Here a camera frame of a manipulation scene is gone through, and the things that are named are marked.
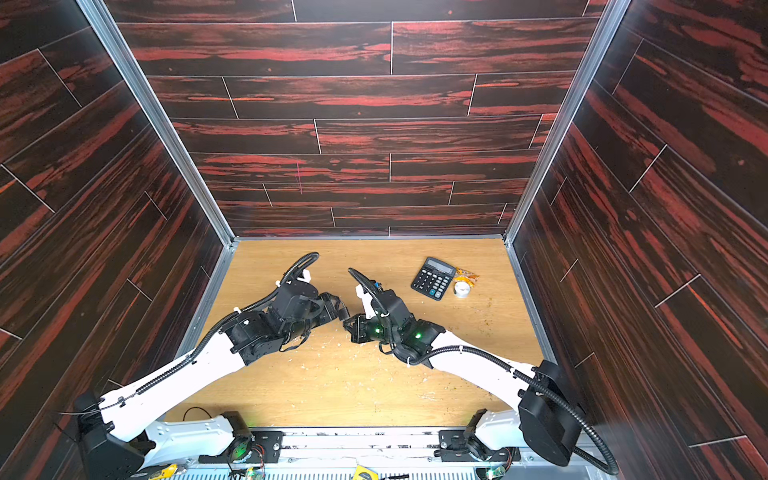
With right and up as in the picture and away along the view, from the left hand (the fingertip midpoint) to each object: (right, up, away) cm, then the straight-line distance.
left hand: (339, 303), depth 74 cm
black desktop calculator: (+29, +5, +30) cm, 42 cm away
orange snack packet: (+41, +6, +31) cm, 52 cm away
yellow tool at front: (+6, -39, -5) cm, 40 cm away
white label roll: (+39, +1, +28) cm, 48 cm away
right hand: (+2, -5, +2) cm, 5 cm away
